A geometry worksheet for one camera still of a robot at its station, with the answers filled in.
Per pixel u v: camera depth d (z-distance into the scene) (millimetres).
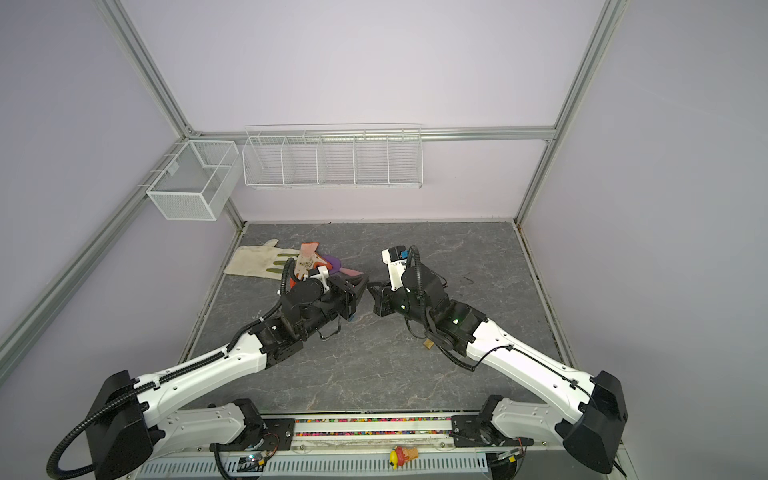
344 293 633
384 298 598
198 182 984
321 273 709
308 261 1080
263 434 723
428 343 885
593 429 374
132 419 387
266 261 1086
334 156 983
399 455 682
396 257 609
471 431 742
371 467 643
